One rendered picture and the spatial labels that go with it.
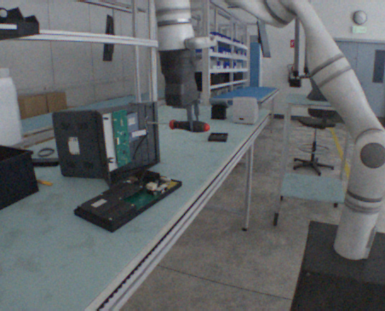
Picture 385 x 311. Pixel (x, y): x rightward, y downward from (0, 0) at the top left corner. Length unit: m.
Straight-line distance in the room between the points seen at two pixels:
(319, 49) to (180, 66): 0.32
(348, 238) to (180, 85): 0.55
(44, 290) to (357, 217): 0.67
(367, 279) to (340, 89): 0.45
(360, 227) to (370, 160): 0.17
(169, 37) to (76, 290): 0.47
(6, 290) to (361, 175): 0.73
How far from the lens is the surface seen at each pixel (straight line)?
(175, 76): 0.54
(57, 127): 0.85
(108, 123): 0.73
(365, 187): 0.69
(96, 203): 0.63
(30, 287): 0.49
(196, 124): 0.58
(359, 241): 0.76
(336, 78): 0.65
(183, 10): 0.54
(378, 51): 7.44
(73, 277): 0.48
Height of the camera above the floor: 1.31
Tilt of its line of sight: 19 degrees down
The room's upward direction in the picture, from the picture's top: 1 degrees counter-clockwise
